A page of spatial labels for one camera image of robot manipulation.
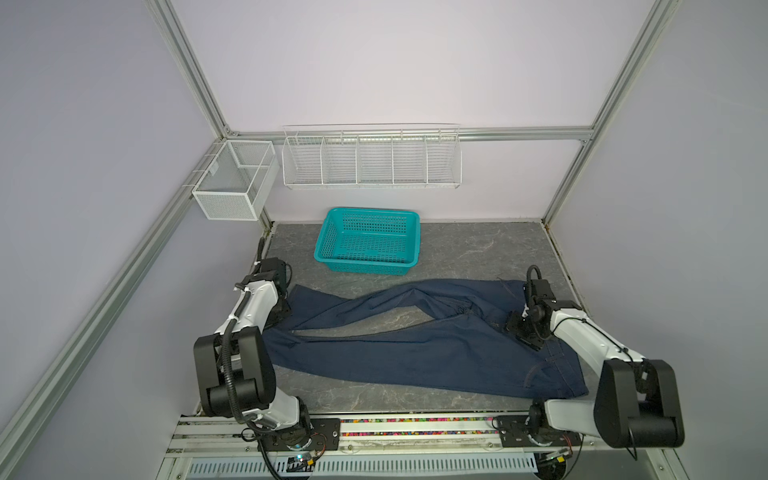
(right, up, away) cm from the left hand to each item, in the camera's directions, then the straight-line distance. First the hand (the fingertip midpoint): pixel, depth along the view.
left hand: (271, 324), depth 85 cm
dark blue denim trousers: (+58, -8, +2) cm, 58 cm away
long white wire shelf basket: (+28, +53, +13) cm, 61 cm away
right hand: (+72, -4, +3) cm, 72 cm away
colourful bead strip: (+41, -25, -9) cm, 49 cm away
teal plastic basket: (+25, +25, +31) cm, 47 cm away
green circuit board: (+12, -31, -12) cm, 35 cm away
